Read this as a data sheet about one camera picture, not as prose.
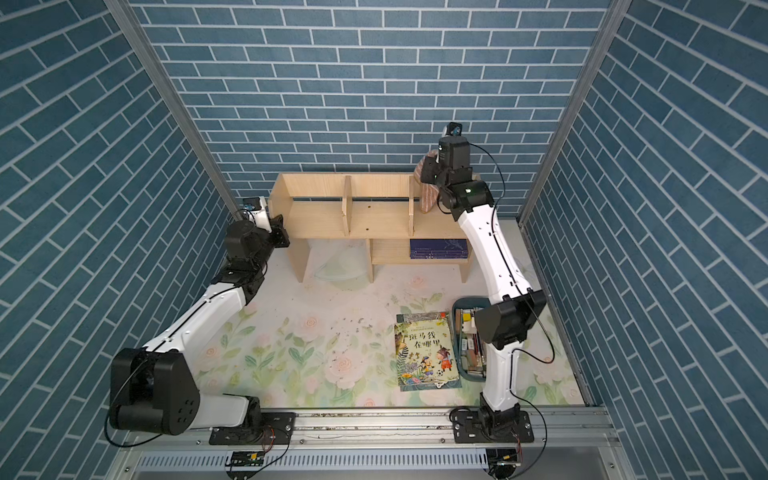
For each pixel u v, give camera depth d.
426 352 0.85
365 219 0.87
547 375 0.83
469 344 0.86
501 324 0.48
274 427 0.74
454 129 0.65
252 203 0.68
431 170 0.71
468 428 0.73
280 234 0.74
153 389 0.41
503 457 0.71
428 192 0.82
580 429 0.76
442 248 0.94
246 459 0.72
